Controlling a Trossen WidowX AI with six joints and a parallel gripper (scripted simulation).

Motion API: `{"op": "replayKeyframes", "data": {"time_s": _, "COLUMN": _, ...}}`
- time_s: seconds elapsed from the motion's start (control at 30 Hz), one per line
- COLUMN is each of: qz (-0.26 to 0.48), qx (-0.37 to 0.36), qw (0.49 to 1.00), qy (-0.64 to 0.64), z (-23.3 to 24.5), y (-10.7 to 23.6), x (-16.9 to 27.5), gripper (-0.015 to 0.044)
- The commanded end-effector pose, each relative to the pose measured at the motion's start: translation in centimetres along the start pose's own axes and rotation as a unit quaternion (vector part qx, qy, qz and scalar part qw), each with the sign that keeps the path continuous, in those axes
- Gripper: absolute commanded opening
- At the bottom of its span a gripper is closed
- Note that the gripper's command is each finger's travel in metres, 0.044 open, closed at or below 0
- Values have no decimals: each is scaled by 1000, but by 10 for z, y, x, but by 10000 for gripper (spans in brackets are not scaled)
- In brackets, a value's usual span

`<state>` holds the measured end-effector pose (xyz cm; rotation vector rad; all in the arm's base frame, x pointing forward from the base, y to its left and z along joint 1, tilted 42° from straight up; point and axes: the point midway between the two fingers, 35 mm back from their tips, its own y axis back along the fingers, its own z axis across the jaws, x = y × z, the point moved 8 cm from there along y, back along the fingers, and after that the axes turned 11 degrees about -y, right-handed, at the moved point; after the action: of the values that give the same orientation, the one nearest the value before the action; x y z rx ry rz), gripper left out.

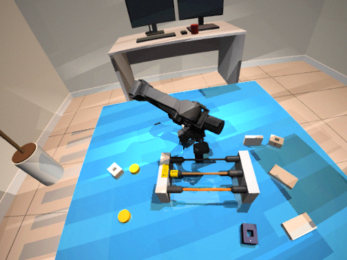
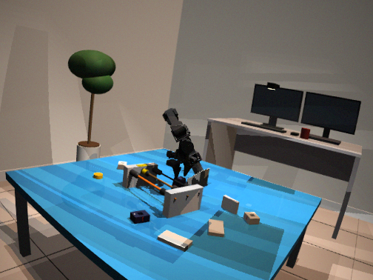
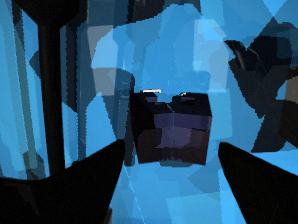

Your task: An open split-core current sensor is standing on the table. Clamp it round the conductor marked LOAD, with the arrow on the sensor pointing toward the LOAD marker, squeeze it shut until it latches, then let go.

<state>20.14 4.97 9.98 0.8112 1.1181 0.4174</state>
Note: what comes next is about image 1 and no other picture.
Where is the yellow flat disc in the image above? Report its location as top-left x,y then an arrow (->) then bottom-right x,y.
129,164 -> 140,175
118,210 -> 131,223

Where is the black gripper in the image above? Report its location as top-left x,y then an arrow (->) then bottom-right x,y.
191,126 -> 209,155

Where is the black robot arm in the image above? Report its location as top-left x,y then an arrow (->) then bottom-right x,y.
128,79 -> 225,143

